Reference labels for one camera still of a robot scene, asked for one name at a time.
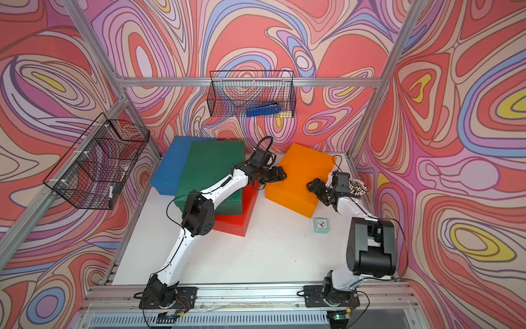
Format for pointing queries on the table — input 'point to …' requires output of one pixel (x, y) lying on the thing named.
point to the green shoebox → (205, 162)
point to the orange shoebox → (302, 165)
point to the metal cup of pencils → (356, 188)
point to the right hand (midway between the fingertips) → (311, 192)
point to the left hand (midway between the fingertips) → (285, 178)
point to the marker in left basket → (110, 199)
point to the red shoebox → (236, 224)
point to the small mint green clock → (321, 225)
